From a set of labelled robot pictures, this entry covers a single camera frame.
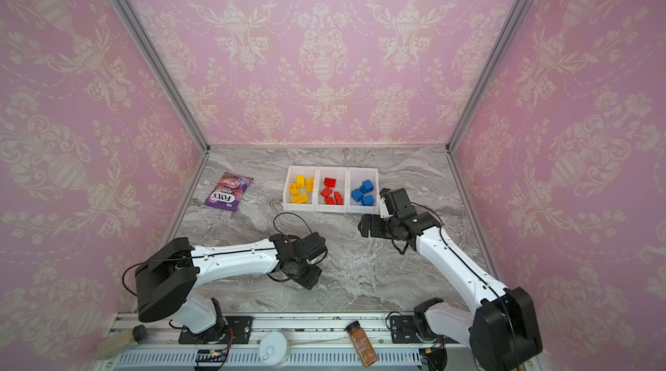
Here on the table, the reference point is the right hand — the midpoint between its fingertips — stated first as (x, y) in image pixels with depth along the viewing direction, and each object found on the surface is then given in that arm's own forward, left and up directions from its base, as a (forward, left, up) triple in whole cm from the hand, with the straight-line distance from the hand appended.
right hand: (372, 226), depth 83 cm
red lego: (+22, +15, -10) cm, 29 cm away
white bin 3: (+26, +3, -7) cm, 28 cm away
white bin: (+29, +22, -6) cm, 36 cm away
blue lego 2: (+18, +3, -7) cm, 19 cm away
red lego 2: (+16, +14, -9) cm, 23 cm away
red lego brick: (+25, +14, -9) cm, 30 cm away
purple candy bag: (+22, +54, -7) cm, 59 cm away
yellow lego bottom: (+22, +28, -8) cm, 36 cm away
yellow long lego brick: (+24, +22, -9) cm, 34 cm away
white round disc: (-31, +29, -6) cm, 43 cm away
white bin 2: (+29, +10, -8) cm, 31 cm away
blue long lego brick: (+16, -1, -9) cm, 18 cm away
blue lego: (+22, -1, -7) cm, 23 cm away
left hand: (-14, +20, -10) cm, 26 cm away
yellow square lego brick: (+26, +25, -8) cm, 38 cm away
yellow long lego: (+17, +25, -8) cm, 31 cm away
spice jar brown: (-31, +6, -7) cm, 32 cm away
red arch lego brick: (+16, +10, -9) cm, 21 cm away
